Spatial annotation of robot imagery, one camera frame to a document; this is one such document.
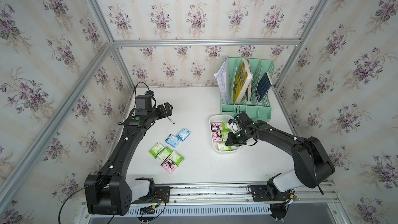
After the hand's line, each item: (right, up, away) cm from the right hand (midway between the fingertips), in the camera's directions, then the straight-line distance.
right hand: (228, 143), depth 86 cm
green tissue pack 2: (-1, +4, +4) cm, 6 cm away
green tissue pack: (-1, +9, +7) cm, 12 cm away
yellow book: (+11, +38, +7) cm, 40 cm away
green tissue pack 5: (-35, -5, -2) cm, 36 cm away
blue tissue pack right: (-26, +4, +5) cm, 27 cm away
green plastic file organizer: (+20, +23, +25) cm, 39 cm away
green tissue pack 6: (-29, -7, -4) cm, 30 cm away
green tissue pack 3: (-3, -2, 0) cm, 4 cm away
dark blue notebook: (+28, +35, +19) cm, 49 cm away
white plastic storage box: (-2, +13, +10) cm, 17 cm away
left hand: (-34, +20, -5) cm, 39 cm away
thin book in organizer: (+18, +31, +17) cm, 40 cm away
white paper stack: (-3, +38, +3) cm, 39 cm away
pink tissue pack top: (-6, +9, +8) cm, 13 cm away
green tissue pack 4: (-40, -3, 0) cm, 40 cm away
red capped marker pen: (-35, +11, +14) cm, 39 cm away
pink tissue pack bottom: (-32, -10, -6) cm, 34 cm away
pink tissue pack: (-6, +3, +5) cm, 8 cm away
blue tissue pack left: (-32, +1, +3) cm, 32 cm away
